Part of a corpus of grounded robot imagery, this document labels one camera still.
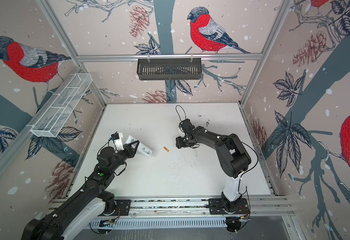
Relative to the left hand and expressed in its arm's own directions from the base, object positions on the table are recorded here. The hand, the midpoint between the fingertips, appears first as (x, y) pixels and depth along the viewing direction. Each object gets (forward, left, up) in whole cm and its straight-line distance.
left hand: (137, 142), depth 78 cm
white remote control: (-1, -1, -5) cm, 5 cm away
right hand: (+7, -23, -15) cm, 29 cm away
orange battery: (+5, -14, -18) cm, 23 cm away
